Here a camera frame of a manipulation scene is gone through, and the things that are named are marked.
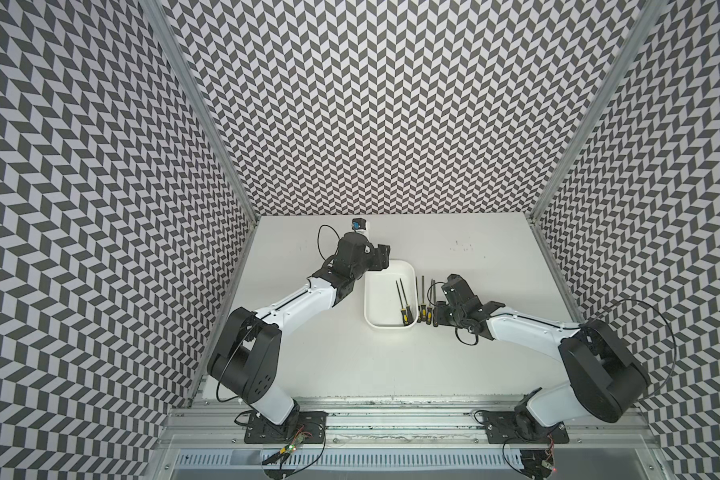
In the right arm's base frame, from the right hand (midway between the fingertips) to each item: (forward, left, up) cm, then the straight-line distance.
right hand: (438, 315), depth 91 cm
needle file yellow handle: (+2, +11, -1) cm, 11 cm away
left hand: (+13, +18, +16) cm, 28 cm away
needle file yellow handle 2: (+2, +9, 0) cm, 9 cm away
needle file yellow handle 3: (+4, +4, -1) cm, 6 cm away
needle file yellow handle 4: (+2, +2, -1) cm, 3 cm away
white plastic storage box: (+10, +15, -1) cm, 18 cm away
